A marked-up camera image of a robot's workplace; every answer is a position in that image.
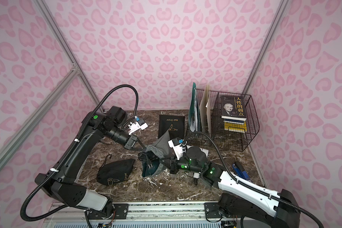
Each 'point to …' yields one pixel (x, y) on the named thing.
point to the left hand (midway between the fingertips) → (144, 149)
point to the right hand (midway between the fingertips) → (161, 163)
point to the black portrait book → (233, 108)
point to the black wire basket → (230, 140)
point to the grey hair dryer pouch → (161, 148)
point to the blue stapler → (239, 170)
